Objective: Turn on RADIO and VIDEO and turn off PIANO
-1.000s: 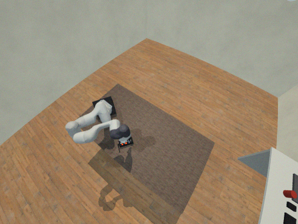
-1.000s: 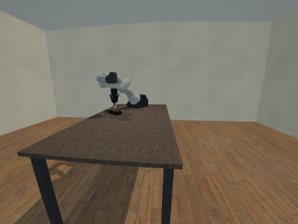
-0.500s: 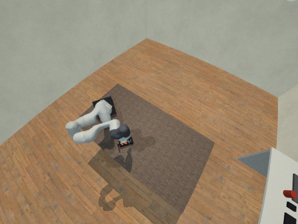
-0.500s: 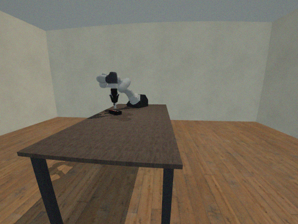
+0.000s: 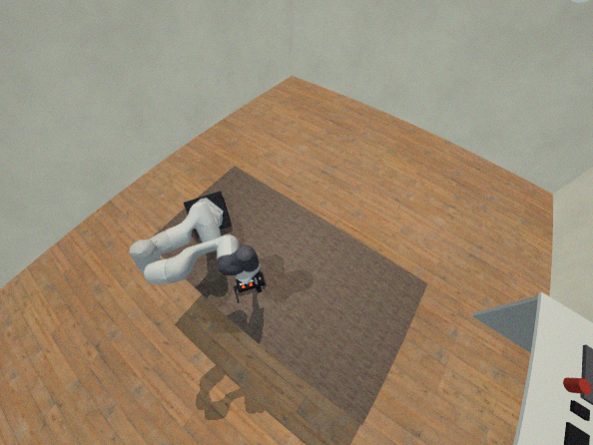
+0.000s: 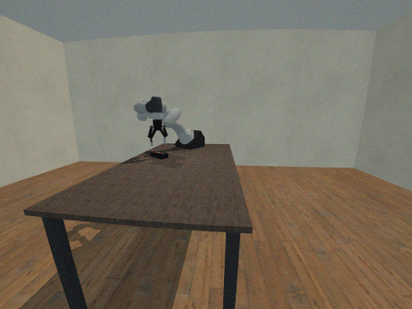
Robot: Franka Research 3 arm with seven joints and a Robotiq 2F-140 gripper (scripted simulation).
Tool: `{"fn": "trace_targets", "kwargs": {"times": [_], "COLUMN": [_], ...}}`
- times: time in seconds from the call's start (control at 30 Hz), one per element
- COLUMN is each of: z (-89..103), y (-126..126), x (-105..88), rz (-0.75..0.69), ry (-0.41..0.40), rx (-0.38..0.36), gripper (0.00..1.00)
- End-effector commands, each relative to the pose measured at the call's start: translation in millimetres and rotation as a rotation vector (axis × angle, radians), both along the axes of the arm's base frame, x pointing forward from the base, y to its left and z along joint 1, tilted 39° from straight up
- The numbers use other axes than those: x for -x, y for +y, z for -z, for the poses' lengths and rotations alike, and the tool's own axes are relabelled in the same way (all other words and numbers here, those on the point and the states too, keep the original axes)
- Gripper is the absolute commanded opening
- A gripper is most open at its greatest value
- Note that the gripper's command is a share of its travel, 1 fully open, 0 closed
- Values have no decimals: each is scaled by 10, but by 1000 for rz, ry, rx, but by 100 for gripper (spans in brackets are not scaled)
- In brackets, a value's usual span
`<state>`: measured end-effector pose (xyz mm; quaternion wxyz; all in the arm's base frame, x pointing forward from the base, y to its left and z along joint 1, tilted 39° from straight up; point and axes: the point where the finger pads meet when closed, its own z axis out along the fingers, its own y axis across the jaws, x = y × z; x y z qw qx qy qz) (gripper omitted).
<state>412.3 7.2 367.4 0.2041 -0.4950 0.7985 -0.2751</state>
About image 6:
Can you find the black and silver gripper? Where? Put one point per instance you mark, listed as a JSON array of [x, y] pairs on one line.
[[157, 126]]

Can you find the black power strip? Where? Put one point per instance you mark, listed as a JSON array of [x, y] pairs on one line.
[[159, 155]]

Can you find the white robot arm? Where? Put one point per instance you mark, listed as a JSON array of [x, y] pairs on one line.
[[155, 107]]

